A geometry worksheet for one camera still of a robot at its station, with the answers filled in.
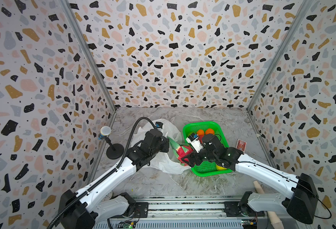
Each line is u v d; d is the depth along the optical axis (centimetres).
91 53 88
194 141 67
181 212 73
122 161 49
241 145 97
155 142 58
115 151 92
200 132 103
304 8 72
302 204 38
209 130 100
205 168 89
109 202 56
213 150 58
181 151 73
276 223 68
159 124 67
